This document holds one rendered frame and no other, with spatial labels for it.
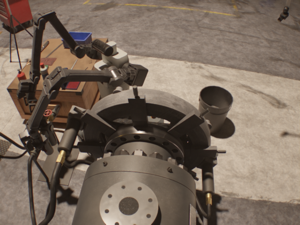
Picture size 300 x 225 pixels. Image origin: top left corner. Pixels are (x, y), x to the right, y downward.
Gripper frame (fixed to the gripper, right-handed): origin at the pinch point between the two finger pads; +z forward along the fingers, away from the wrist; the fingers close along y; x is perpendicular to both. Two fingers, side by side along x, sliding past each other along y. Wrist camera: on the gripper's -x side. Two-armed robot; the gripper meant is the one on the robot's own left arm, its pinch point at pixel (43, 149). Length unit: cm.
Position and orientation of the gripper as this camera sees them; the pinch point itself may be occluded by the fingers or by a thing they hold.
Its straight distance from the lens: 168.3
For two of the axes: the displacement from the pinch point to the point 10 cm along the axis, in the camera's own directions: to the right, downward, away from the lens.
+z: 0.0, 7.0, 7.1
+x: 8.3, 4.0, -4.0
